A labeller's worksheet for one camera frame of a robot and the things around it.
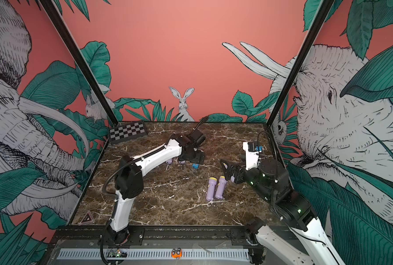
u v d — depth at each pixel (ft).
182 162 3.22
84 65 2.93
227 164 1.70
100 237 2.39
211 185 2.87
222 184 2.89
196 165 3.13
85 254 2.30
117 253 2.29
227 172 1.71
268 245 1.91
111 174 3.05
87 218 2.56
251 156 1.64
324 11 2.30
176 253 2.22
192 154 2.46
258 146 1.56
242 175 1.70
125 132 3.62
